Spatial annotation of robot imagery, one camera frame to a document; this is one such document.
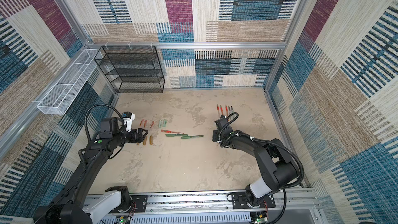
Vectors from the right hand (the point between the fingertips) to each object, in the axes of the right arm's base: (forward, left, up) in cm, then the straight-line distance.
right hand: (217, 136), depth 93 cm
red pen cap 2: (+12, +46, -1) cm, 47 cm away
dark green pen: (+2, +25, 0) cm, 25 cm away
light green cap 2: (+12, +33, -1) cm, 35 cm away
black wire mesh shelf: (+45, +55, +17) cm, 73 cm away
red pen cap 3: (+11, +41, -2) cm, 43 cm away
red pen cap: (+12, +48, -1) cm, 50 cm away
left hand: (-2, +41, +14) cm, 43 cm away
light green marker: (+21, -12, -2) cm, 24 cm away
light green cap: (+11, +36, -1) cm, 38 cm away
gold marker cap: (-8, +37, +14) cm, 41 cm away
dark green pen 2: (+1, +17, -1) cm, 17 cm away
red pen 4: (+6, +31, -3) cm, 31 cm away
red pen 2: (+22, -5, -1) cm, 22 cm away
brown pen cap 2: (0, +40, -1) cm, 40 cm away
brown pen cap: (-12, +38, +19) cm, 44 cm away
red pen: (+21, -3, -2) cm, 21 cm away
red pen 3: (+22, -8, -2) cm, 23 cm away
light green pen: (+21, -10, -2) cm, 23 cm away
